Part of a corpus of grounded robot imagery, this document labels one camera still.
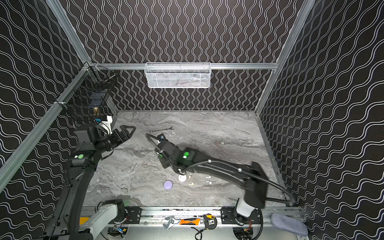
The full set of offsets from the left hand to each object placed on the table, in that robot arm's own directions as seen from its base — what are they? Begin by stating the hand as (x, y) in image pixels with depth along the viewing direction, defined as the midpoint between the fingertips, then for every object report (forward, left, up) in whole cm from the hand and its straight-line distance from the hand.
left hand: (133, 130), depth 71 cm
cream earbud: (-13, -28, -32) cm, 44 cm away
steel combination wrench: (+26, -10, -29) cm, 40 cm away
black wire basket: (+31, +40, -1) cm, 50 cm away
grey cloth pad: (-30, -74, -31) cm, 86 cm away
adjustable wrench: (-33, -16, -31) cm, 48 cm away
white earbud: (-12, -38, -32) cm, 51 cm away
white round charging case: (-11, -22, -30) cm, 39 cm away
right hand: (-5, -14, -13) cm, 20 cm away
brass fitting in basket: (+14, +26, -1) cm, 29 cm away
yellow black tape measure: (-31, -37, -30) cm, 57 cm away
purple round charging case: (-14, -14, -30) cm, 36 cm away
